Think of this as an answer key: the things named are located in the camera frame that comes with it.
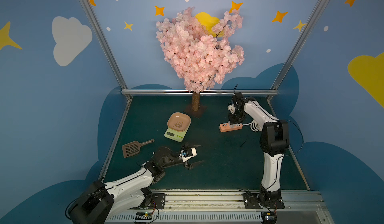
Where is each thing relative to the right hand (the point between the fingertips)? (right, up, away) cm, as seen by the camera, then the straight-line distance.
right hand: (234, 121), depth 99 cm
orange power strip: (-6, -4, +2) cm, 8 cm away
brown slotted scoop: (-66, -17, -6) cm, 68 cm away
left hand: (-24, -12, -27) cm, 37 cm away
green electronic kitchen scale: (-38, -10, -2) cm, 39 cm away
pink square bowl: (-38, 0, +3) cm, 38 cm away
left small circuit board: (-52, -46, -26) cm, 74 cm away
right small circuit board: (+10, -46, -26) cm, 54 cm away
